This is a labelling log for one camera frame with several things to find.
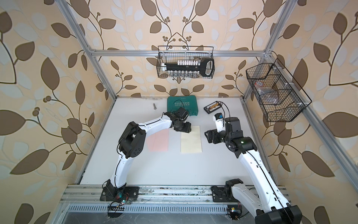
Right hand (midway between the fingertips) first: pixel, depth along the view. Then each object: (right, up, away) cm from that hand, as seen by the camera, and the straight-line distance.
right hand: (212, 131), depth 78 cm
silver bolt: (-40, +15, +34) cm, 55 cm away
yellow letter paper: (-11, -9, +16) cm, 21 cm away
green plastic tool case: (-11, +19, +34) cm, 41 cm away
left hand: (-14, 0, +18) cm, 23 cm away
